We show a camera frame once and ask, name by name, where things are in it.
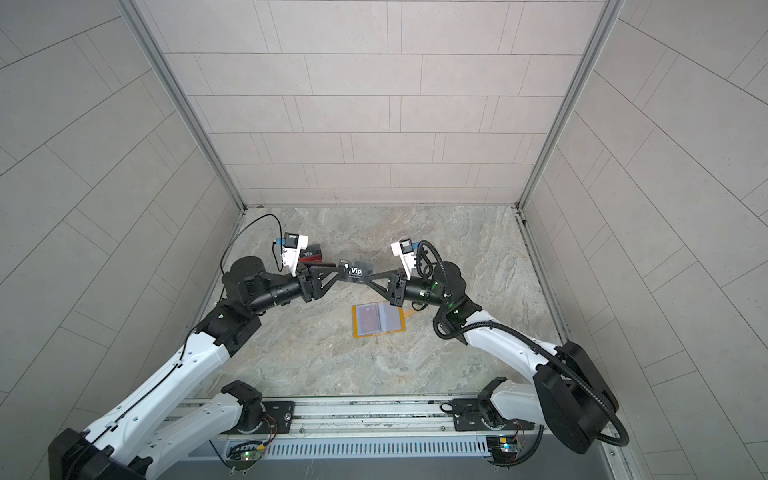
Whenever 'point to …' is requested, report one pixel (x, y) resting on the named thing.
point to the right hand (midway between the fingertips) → (368, 290)
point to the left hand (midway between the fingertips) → (343, 272)
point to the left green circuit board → (243, 460)
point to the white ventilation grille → (427, 449)
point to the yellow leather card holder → (377, 319)
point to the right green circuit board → (503, 449)
